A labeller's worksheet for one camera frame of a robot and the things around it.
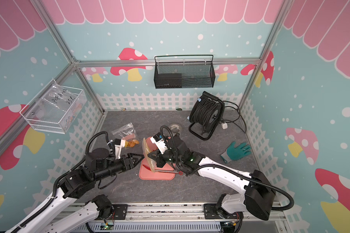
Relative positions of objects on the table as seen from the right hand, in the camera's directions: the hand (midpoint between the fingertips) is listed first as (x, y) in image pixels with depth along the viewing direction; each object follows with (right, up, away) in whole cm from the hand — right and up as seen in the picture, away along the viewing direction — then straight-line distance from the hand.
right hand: (148, 155), depth 70 cm
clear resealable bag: (+2, -4, 0) cm, 4 cm away
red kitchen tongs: (+6, -12, +15) cm, 20 cm away
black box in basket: (+8, +44, +24) cm, 51 cm away
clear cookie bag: (-20, +10, +25) cm, 33 cm away
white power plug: (+48, +14, +36) cm, 62 cm away
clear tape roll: (+12, +12, +40) cm, 43 cm away
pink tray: (-6, -15, +17) cm, 24 cm away
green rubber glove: (+50, -4, +25) cm, 56 cm away
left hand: (-2, -2, -3) cm, 4 cm away
